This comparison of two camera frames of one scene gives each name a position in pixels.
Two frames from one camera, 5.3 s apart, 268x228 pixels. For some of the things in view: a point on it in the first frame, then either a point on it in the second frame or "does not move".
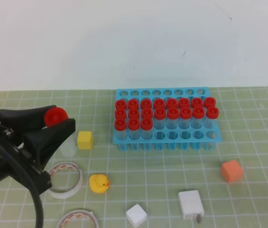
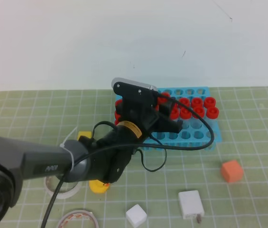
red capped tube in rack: [197, 101] does not move
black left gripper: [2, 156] -> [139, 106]
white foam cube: [136, 215] does not move
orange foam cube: [232, 171] does not move
